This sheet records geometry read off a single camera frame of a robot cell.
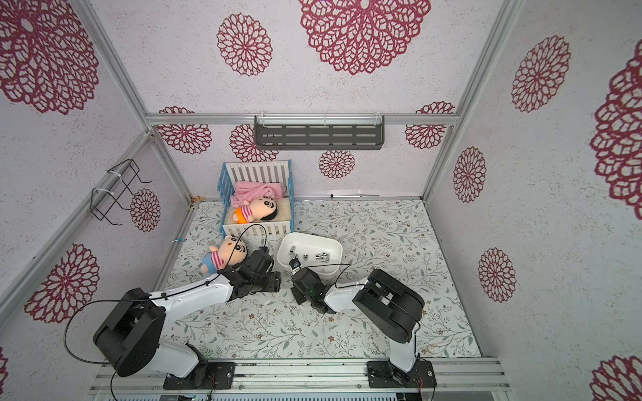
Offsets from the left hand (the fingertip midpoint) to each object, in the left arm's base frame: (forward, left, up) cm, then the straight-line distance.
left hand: (272, 280), depth 90 cm
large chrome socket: (+11, -19, -4) cm, 22 cm away
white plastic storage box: (+18, -14, -3) cm, 23 cm away
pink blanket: (+40, +13, +6) cm, 42 cm away
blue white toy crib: (+46, +2, +11) cm, 47 cm away
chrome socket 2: (+11, -11, -3) cm, 16 cm away
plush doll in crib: (+27, +6, +8) cm, 29 cm away
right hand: (+2, -11, -5) cm, 13 cm away
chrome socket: (+16, -6, -4) cm, 17 cm away
